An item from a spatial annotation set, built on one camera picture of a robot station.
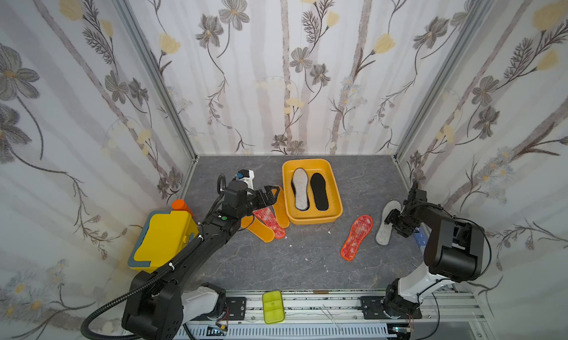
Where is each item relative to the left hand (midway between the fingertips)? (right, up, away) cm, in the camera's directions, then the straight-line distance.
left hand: (273, 189), depth 80 cm
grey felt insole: (+11, +1, +27) cm, 29 cm away
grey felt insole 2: (+46, -20, +11) cm, 51 cm away
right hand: (+51, -15, +14) cm, 55 cm away
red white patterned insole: (-4, -13, +16) cm, 21 cm away
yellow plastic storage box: (+16, -12, +17) cm, 26 cm away
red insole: (+37, -17, +13) cm, 43 cm away
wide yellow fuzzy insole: (-5, -19, +13) cm, 23 cm away
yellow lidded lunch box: (-38, -16, -5) cm, 41 cm away
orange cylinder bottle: (-39, -7, +10) cm, 41 cm away
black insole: (+20, -1, +25) cm, 32 cm away
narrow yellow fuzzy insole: (+2, -10, +19) cm, 22 cm away
